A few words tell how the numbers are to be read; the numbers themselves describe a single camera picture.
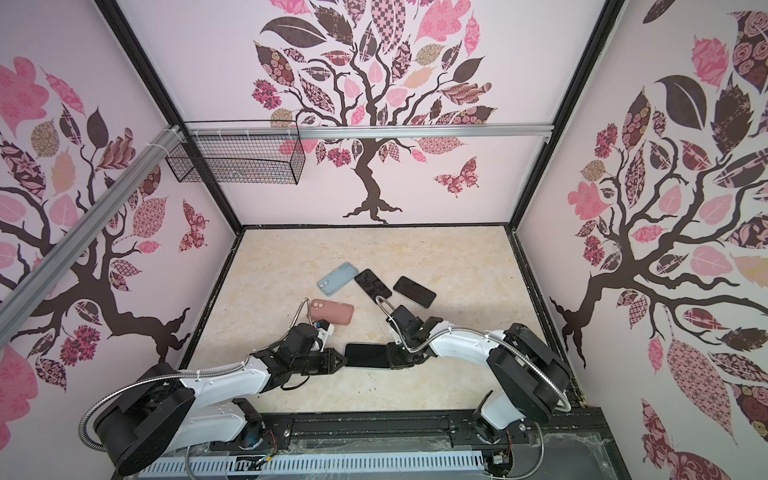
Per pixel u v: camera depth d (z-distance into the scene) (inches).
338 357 32.9
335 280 41.0
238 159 48.0
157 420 16.4
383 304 37.5
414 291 39.5
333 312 37.5
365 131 36.3
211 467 27.4
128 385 16.5
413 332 26.4
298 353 26.9
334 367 31.0
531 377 17.1
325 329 31.9
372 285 39.5
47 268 21.4
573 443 28.6
